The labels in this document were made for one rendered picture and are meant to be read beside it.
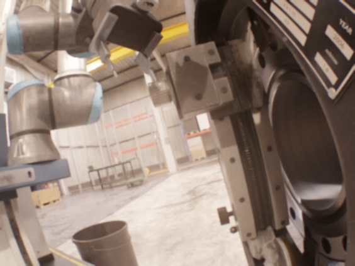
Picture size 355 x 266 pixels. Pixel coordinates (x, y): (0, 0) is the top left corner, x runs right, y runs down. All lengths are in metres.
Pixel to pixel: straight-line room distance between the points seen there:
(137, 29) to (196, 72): 0.11
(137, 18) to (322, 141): 0.50
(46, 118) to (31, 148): 0.11
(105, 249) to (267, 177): 0.77
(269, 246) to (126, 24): 0.44
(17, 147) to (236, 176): 0.57
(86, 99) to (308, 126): 0.65
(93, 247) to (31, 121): 0.61
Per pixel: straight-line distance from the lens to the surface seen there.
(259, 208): 0.40
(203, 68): 0.29
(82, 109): 0.67
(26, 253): 0.82
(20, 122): 0.65
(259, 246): 0.44
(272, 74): 0.42
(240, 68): 0.37
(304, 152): 0.53
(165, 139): 7.71
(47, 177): 0.62
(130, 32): 0.24
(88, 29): 0.35
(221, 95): 0.28
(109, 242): 0.97
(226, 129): 0.35
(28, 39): 0.46
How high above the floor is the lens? 0.65
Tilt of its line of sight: 6 degrees up
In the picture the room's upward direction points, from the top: 15 degrees counter-clockwise
